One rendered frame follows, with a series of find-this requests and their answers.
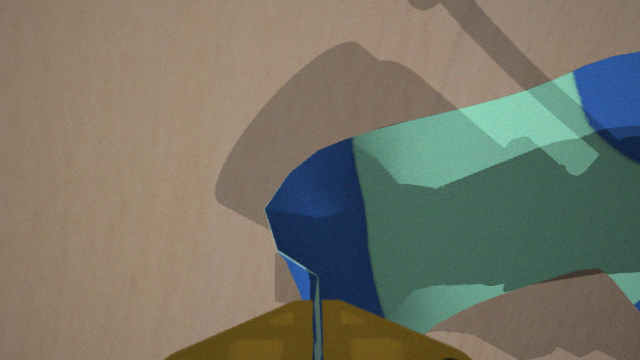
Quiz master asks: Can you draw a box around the green and blue sock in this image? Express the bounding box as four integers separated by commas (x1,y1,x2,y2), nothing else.
264,52,640,360

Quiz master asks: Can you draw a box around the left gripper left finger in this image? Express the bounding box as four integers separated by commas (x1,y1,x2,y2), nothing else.
164,300,313,360

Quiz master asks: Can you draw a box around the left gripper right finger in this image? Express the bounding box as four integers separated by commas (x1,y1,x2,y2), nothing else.
322,300,472,360

